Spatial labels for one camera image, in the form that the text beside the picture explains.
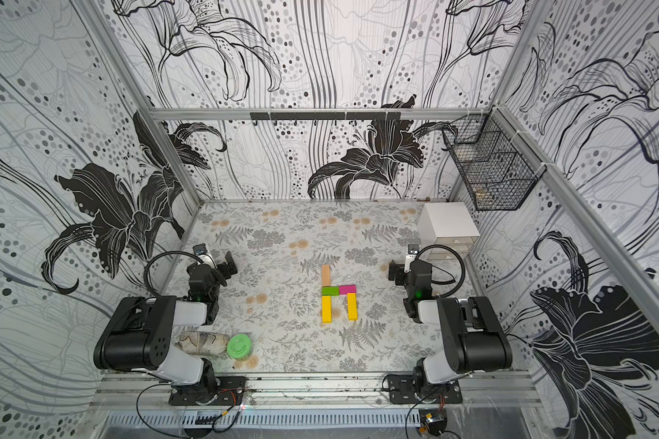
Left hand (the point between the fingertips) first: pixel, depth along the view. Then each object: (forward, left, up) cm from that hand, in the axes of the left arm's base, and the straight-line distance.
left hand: (220, 258), depth 93 cm
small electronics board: (-44, -67, -6) cm, 81 cm away
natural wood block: (-3, -37, -5) cm, 37 cm away
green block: (-8, -39, -5) cm, 40 cm away
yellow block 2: (-15, -38, -6) cm, 41 cm away
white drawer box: (+11, -78, +9) cm, 80 cm away
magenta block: (-7, -45, -6) cm, 46 cm away
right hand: (+3, -67, 0) cm, 67 cm away
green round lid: (-28, -14, -1) cm, 31 cm away
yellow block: (-14, -46, -5) cm, 48 cm away
